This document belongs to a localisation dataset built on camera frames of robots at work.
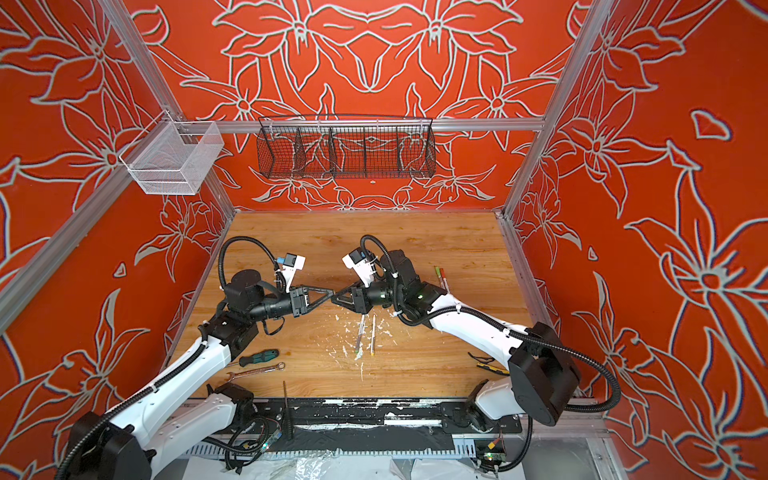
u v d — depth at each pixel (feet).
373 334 2.85
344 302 2.29
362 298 2.10
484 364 2.62
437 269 3.29
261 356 2.65
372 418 2.43
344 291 2.21
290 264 2.20
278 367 2.67
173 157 3.03
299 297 2.11
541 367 1.36
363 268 2.20
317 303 2.26
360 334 2.86
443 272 3.30
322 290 2.28
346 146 3.27
